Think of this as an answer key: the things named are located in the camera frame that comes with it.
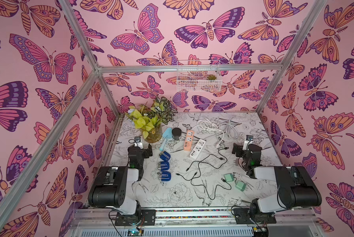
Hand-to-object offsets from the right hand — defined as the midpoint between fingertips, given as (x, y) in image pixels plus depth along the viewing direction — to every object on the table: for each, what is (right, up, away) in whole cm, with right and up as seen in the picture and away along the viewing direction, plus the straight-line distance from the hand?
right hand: (243, 143), depth 93 cm
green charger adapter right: (-7, -22, -11) cm, 26 cm away
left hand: (-64, 0, +1) cm, 64 cm away
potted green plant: (-58, +16, -7) cm, 61 cm away
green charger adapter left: (-12, -19, -8) cm, 24 cm away
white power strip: (-29, -4, +4) cm, 30 cm away
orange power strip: (-34, +1, +7) cm, 35 cm away
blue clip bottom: (-49, -18, -8) cm, 52 cm away
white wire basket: (-33, +44, +4) cm, 55 cm away
